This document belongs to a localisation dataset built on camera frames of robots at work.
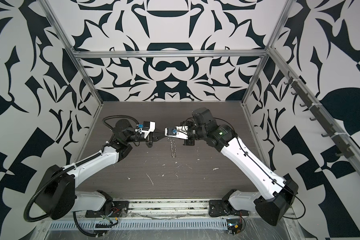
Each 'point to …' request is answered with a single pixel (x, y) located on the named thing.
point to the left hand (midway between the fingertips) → (171, 130)
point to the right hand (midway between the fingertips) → (175, 129)
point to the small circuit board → (234, 226)
